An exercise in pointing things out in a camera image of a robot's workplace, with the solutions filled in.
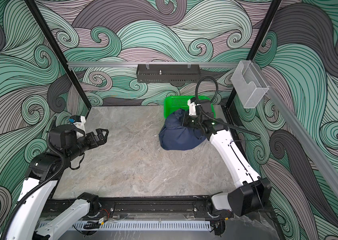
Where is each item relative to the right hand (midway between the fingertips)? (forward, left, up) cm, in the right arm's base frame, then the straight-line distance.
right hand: (180, 118), depth 76 cm
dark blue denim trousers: (-9, +3, -4) cm, 10 cm away
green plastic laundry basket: (+36, +3, -25) cm, 44 cm away
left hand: (-12, +36, +4) cm, 38 cm away
